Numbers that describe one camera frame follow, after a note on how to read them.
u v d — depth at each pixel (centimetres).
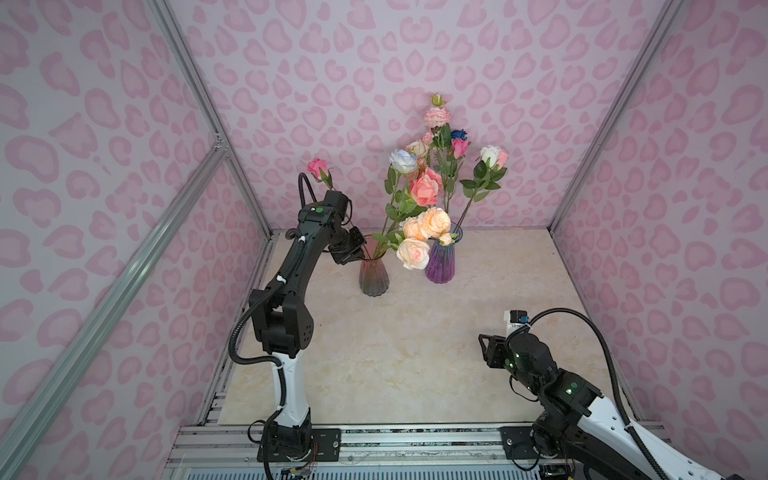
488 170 80
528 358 57
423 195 67
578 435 61
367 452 73
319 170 78
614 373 57
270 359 56
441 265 101
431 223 64
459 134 87
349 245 77
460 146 82
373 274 103
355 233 81
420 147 84
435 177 73
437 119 78
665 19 70
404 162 73
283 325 53
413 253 62
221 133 90
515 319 69
